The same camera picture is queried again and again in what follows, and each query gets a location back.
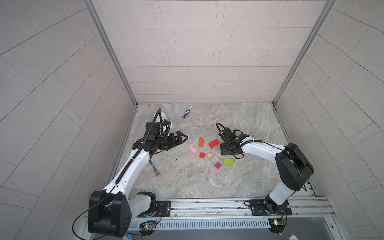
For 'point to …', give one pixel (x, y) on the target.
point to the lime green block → (228, 161)
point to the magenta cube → (218, 165)
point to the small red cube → (202, 155)
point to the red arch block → (213, 143)
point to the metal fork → (156, 171)
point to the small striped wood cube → (209, 155)
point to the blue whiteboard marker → (187, 111)
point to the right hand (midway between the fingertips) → (225, 151)
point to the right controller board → (277, 225)
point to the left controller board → (147, 225)
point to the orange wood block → (201, 142)
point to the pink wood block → (192, 149)
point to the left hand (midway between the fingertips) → (185, 138)
